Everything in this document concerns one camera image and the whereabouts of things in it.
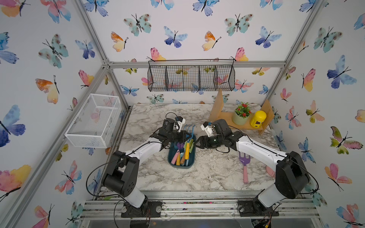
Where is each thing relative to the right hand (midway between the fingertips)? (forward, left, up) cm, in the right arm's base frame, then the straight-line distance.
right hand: (198, 143), depth 81 cm
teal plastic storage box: (+1, +16, -14) cm, 21 cm away
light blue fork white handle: (-5, +6, -14) cm, 16 cm away
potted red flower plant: (+20, -27, +2) cm, 33 cm away
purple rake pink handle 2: (-3, -30, -14) cm, 33 cm away
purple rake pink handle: (+5, +11, -14) cm, 19 cm away
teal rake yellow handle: (+1, +6, -3) cm, 7 cm away
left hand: (+7, +3, -1) cm, 8 cm away
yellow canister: (+19, -38, +1) cm, 42 cm away
